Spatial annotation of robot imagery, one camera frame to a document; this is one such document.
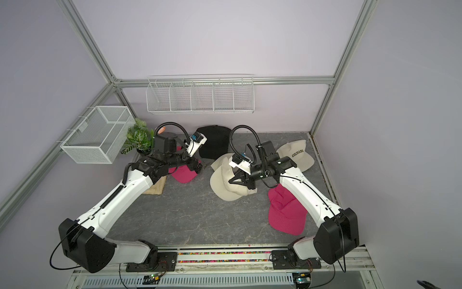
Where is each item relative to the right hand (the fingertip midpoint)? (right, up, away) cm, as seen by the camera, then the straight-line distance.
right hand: (231, 179), depth 73 cm
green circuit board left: (-32, -41, -1) cm, 52 cm away
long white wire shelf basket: (-18, +43, +26) cm, 54 cm away
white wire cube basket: (-61, +18, +9) cm, 65 cm away
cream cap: (-5, +2, +8) cm, 10 cm away
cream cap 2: (-4, +7, +5) cm, 10 cm away
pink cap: (+25, -18, +10) cm, 32 cm away
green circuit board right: (+29, -41, -1) cm, 50 cm away
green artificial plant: (-43, +18, +9) cm, 48 cm away
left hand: (-11, +11, +2) cm, 16 cm away
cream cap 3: (+37, +12, +32) cm, 50 cm away
